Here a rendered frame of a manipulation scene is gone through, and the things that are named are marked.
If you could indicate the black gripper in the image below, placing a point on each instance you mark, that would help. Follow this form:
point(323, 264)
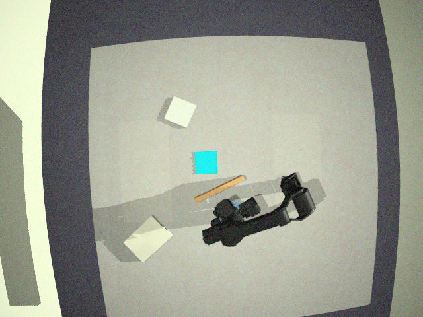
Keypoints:
point(247, 209)

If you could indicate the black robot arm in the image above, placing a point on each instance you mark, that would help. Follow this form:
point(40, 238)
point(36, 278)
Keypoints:
point(232, 231)

